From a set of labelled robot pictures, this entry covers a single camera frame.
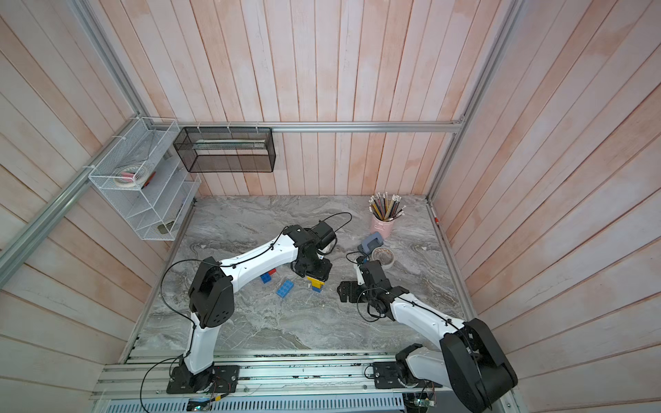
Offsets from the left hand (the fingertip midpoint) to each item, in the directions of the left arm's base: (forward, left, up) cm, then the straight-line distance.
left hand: (317, 278), depth 85 cm
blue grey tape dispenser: (+18, -21, -5) cm, 28 cm away
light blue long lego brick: (0, +12, -7) cm, 14 cm away
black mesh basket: (+49, +38, +17) cm, 65 cm away
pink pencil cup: (+23, -26, -1) cm, 35 cm away
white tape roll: (+15, -26, -8) cm, 31 cm away
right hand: (0, -11, -5) cm, 12 cm away
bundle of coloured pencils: (+30, -26, +4) cm, 40 cm away
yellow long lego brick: (0, +1, -5) cm, 5 cm away
